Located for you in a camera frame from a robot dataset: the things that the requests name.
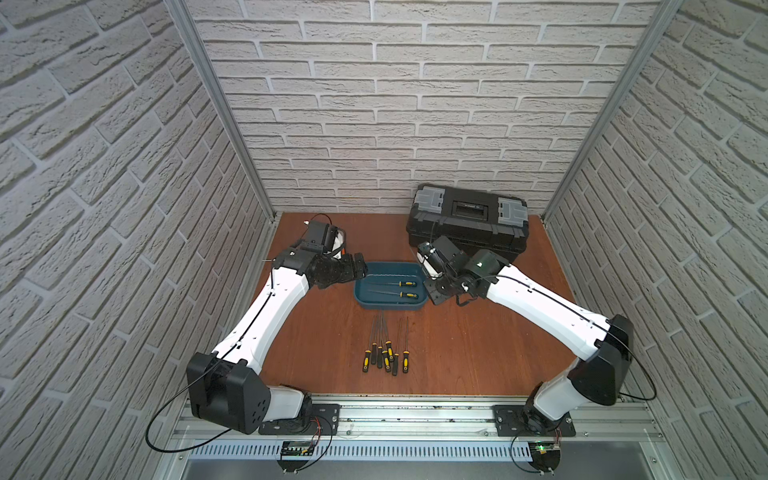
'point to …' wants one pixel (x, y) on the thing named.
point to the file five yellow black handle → (389, 344)
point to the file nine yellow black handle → (402, 294)
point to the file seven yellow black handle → (406, 353)
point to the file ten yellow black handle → (400, 283)
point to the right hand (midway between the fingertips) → (437, 286)
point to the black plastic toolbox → (471, 220)
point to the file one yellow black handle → (366, 361)
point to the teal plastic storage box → (391, 286)
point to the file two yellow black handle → (374, 344)
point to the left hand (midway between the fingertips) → (358, 266)
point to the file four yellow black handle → (385, 352)
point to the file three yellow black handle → (380, 348)
